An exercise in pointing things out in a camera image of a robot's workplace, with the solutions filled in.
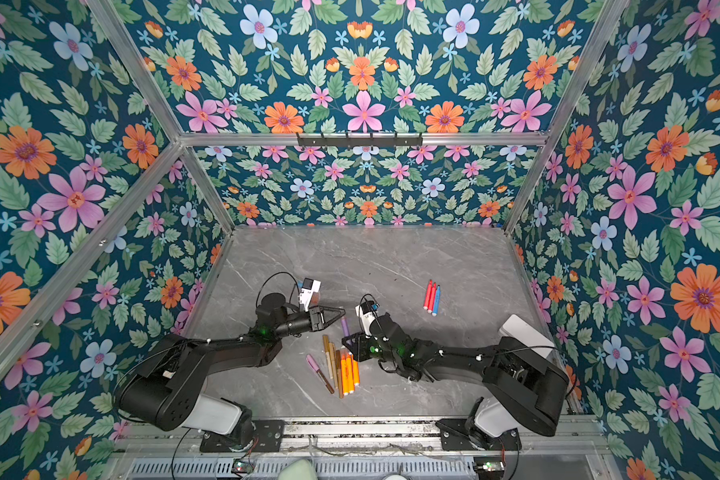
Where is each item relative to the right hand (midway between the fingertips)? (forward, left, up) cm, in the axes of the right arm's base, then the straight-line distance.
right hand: (344, 344), depth 80 cm
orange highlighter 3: (-5, -3, -9) cm, 10 cm away
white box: (+5, -54, -6) cm, 54 cm away
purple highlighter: (+4, 0, +3) cm, 5 cm away
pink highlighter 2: (+19, -27, -8) cm, 34 cm away
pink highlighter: (+21, -26, -8) cm, 34 cm away
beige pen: (-5, +2, -8) cm, 10 cm away
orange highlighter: (-5, 0, -8) cm, 10 cm away
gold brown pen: (+3, +7, -8) cm, 11 cm away
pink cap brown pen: (-4, +8, -8) cm, 13 cm away
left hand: (+7, 0, +8) cm, 10 cm away
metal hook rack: (+54, -4, +30) cm, 62 cm away
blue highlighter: (+18, -29, -8) cm, 35 cm away
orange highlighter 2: (-5, -1, -8) cm, 10 cm away
